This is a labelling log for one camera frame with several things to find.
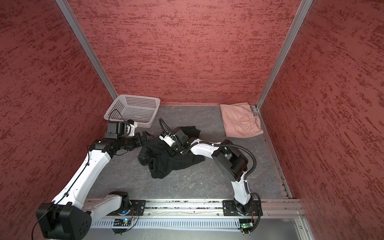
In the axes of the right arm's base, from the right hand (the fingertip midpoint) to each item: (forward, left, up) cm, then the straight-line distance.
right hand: (166, 151), depth 89 cm
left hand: (-1, +8, +13) cm, 15 cm away
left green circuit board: (-34, +19, -7) cm, 40 cm away
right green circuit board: (-37, -42, -7) cm, 56 cm away
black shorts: (-3, +7, -1) cm, 7 cm away
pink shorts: (+25, -52, -4) cm, 58 cm away
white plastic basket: (+41, +25, -4) cm, 48 cm away
